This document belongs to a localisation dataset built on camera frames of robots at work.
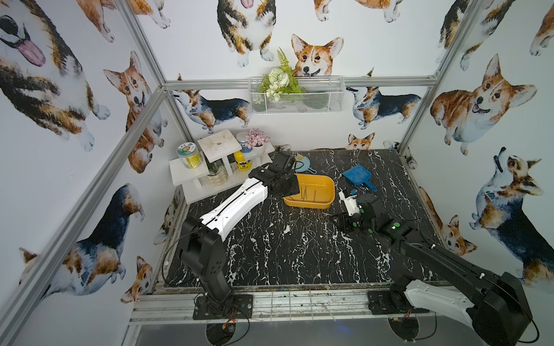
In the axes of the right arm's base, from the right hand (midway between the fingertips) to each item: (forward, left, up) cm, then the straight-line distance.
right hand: (339, 210), depth 81 cm
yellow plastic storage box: (+19, +6, -17) cm, 26 cm away
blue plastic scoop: (+31, -17, -18) cm, 39 cm away
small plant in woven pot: (+22, +53, -6) cm, 58 cm away
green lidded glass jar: (+22, +60, +8) cm, 64 cm away
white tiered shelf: (+20, +64, -9) cm, 68 cm away
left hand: (+10, +16, +4) cm, 20 cm away
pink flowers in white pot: (+29, +33, +10) cm, 45 cm away
